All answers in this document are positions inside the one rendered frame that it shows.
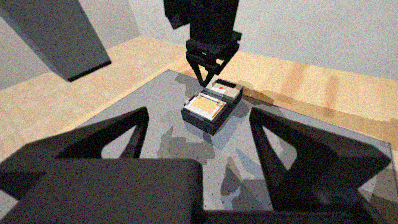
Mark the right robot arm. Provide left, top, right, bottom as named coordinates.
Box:
left=163, top=0, right=239, bottom=44

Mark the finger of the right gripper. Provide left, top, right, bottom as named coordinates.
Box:
left=215, top=48, right=239, bottom=76
left=186, top=56, right=220, bottom=88

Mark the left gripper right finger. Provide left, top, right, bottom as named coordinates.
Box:
left=249, top=107, right=391, bottom=211

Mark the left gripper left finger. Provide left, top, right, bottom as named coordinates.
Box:
left=9, top=106, right=149, bottom=159

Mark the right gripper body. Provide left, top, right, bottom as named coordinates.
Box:
left=186, top=0, right=242, bottom=64

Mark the white cassette dock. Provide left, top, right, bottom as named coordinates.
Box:
left=181, top=77, right=244, bottom=136

